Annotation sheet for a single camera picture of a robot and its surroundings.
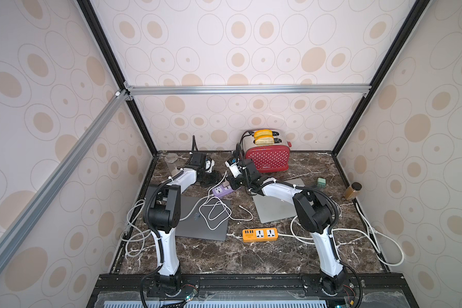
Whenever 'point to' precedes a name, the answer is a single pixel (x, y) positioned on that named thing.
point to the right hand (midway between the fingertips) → (223, 181)
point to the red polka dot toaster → (270, 158)
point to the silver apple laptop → (272, 209)
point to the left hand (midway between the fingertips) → (224, 179)
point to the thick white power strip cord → (369, 230)
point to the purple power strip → (220, 190)
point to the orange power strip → (260, 235)
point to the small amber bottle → (353, 190)
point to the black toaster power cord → (240, 144)
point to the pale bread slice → (264, 141)
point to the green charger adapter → (321, 183)
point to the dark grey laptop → (205, 218)
